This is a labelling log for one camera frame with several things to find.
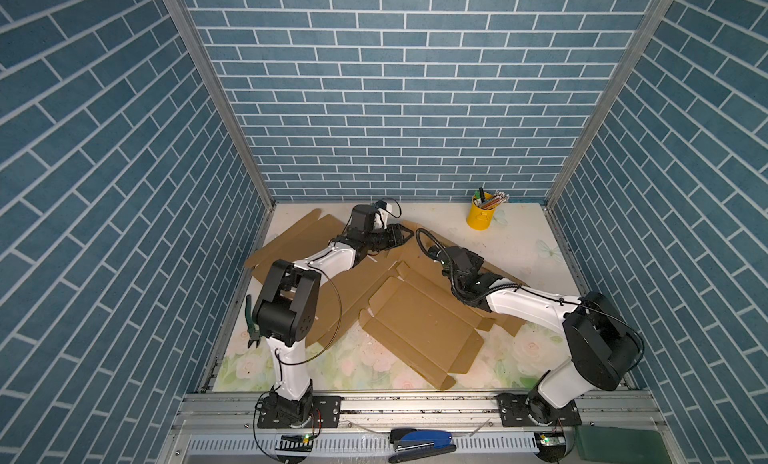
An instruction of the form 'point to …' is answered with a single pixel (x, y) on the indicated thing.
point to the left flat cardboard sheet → (343, 294)
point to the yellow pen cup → (479, 219)
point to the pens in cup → (489, 203)
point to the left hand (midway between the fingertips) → (409, 234)
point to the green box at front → (620, 445)
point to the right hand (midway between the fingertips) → (468, 250)
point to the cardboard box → (418, 316)
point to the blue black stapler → (411, 443)
